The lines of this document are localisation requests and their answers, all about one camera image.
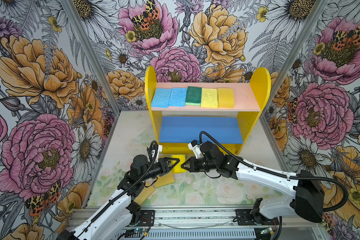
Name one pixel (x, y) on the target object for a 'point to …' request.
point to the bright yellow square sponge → (178, 168)
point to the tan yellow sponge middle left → (165, 179)
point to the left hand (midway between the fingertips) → (178, 165)
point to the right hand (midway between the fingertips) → (183, 171)
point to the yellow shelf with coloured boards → (220, 117)
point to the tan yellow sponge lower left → (144, 194)
